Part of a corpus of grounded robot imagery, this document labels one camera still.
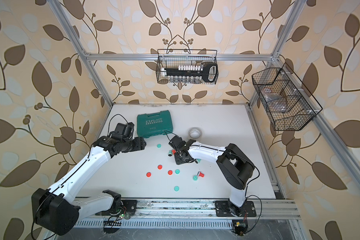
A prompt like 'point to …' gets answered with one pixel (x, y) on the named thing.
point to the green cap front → (176, 188)
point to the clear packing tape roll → (195, 133)
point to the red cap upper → (159, 167)
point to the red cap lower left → (148, 174)
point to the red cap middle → (170, 172)
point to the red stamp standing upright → (174, 151)
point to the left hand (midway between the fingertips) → (139, 142)
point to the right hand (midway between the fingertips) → (181, 160)
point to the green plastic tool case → (154, 124)
